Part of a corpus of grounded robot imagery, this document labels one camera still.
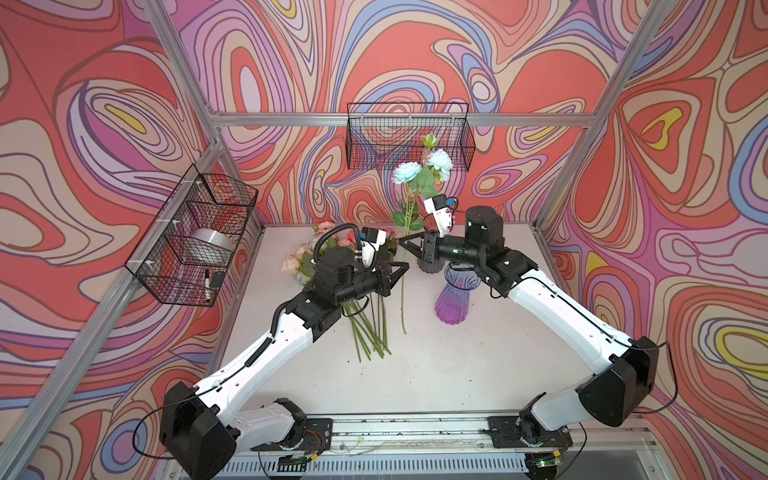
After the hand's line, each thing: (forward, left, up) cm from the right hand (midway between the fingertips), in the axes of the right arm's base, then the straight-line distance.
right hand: (403, 248), depth 69 cm
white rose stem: (-5, +10, -32) cm, 34 cm away
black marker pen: (-4, +48, -7) cm, 49 cm away
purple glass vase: (+3, -17, -32) cm, 37 cm away
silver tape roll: (+2, +46, 0) cm, 46 cm away
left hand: (-4, -1, -1) cm, 5 cm away
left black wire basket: (+2, +55, -3) cm, 55 cm away
